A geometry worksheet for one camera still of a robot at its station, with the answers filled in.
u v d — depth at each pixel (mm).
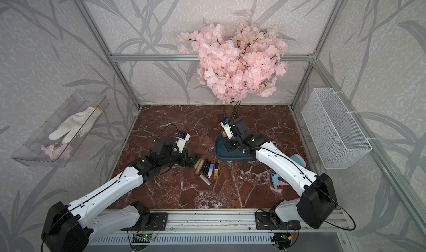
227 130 720
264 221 722
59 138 630
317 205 406
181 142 706
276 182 842
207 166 892
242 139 594
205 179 848
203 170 887
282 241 718
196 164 735
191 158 692
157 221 735
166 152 608
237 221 751
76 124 675
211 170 886
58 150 598
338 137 604
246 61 681
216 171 890
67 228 377
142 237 711
